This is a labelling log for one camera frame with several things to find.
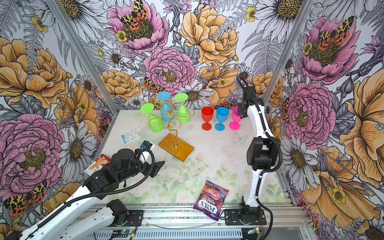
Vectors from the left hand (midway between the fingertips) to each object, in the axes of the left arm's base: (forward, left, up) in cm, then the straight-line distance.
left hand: (155, 161), depth 73 cm
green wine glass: (+22, +3, +3) cm, 22 cm away
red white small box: (+8, +35, -15) cm, 40 cm away
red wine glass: (+36, -28, -5) cm, 45 cm away
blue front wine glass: (+35, -38, -4) cm, 51 cm away
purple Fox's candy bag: (-13, -28, -17) cm, 35 cm away
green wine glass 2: (+25, -13, +6) cm, 29 cm away
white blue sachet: (+28, +25, -19) cm, 42 cm away
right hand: (+31, -50, +1) cm, 59 cm away
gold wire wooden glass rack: (+22, -3, -18) cm, 28 cm away
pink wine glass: (+35, -48, -16) cm, 61 cm away
